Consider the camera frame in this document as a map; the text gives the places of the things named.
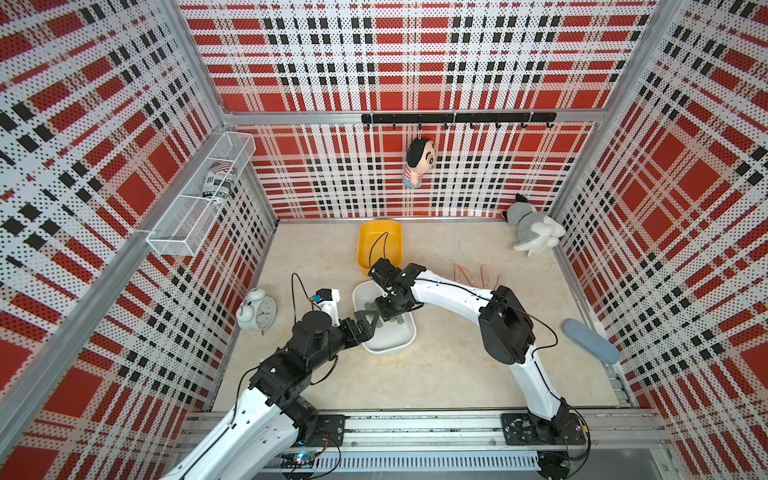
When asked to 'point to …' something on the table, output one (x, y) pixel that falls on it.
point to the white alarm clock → (257, 312)
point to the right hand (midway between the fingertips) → (392, 310)
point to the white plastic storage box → (388, 336)
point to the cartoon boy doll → (420, 159)
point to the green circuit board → (301, 459)
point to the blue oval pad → (590, 341)
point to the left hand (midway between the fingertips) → (372, 318)
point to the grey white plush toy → (536, 232)
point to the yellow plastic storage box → (379, 239)
